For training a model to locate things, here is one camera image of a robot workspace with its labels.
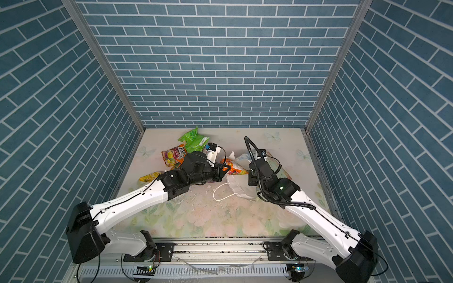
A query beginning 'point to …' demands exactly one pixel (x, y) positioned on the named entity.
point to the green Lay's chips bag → (193, 141)
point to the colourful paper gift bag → (238, 184)
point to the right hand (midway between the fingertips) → (255, 171)
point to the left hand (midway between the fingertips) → (235, 170)
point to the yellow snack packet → (150, 177)
